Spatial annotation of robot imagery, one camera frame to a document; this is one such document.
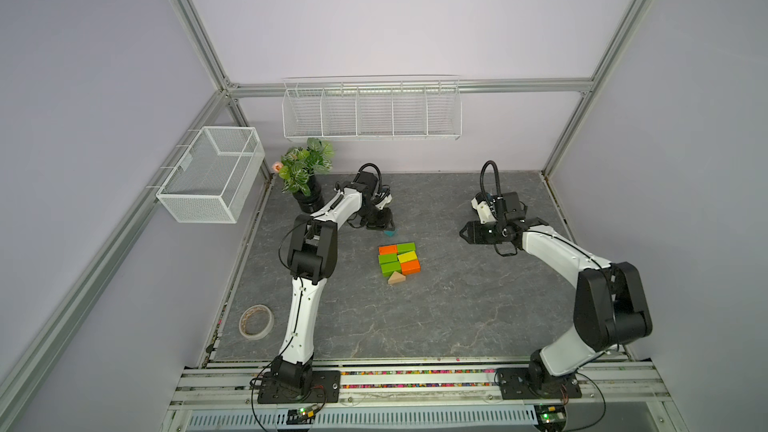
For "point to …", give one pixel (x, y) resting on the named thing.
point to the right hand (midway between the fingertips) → (465, 230)
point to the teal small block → (389, 232)
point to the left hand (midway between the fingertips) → (391, 227)
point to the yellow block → (407, 256)
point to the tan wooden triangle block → (396, 277)
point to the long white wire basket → (373, 108)
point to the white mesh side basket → (216, 168)
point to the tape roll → (256, 322)
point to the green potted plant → (299, 167)
